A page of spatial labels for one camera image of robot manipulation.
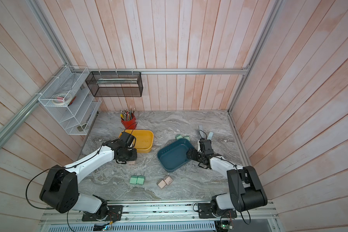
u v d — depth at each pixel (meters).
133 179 0.84
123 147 0.68
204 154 0.72
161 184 0.82
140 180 0.83
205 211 0.73
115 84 1.05
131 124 1.07
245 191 0.43
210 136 1.00
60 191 0.42
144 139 1.02
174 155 0.96
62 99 0.74
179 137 1.01
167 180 0.82
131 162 0.82
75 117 0.78
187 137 1.01
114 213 0.73
